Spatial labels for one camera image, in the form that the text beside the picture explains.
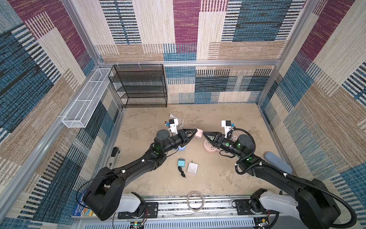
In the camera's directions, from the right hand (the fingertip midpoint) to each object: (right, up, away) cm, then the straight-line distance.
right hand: (204, 136), depth 73 cm
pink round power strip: (+5, -9, +18) cm, 20 cm away
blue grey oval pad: (+44, -16, +15) cm, 50 cm away
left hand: (-3, +2, -1) cm, 4 cm away
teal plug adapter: (-12, -18, +16) cm, 27 cm away
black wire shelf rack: (-44, +34, +37) cm, 66 cm away
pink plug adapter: (-3, +2, 0) cm, 3 cm away
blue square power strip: (-11, -11, +20) cm, 26 cm away
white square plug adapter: (-5, -20, +12) cm, 24 cm away
